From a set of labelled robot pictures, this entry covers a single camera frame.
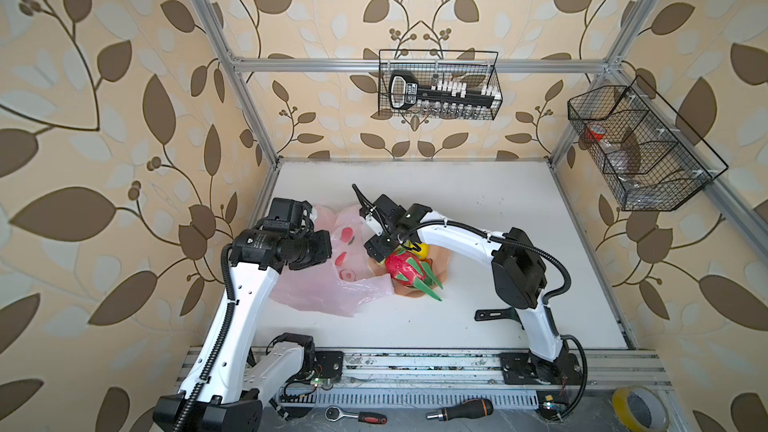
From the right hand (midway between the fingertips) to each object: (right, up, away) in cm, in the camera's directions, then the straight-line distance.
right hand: (379, 245), depth 88 cm
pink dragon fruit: (+10, -6, -6) cm, 13 cm away
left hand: (-10, +2, -17) cm, 20 cm away
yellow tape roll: (+62, -35, -19) cm, 74 cm away
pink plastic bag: (-7, -5, -19) cm, 21 cm away
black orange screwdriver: (+22, -34, -21) cm, 45 cm away
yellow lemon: (+13, -2, 0) cm, 14 cm away
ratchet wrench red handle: (-9, -35, -21) cm, 42 cm away
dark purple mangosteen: (-9, -9, -2) cm, 13 cm away
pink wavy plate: (+18, -5, +2) cm, 19 cm away
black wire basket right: (+69, +25, -15) cm, 74 cm away
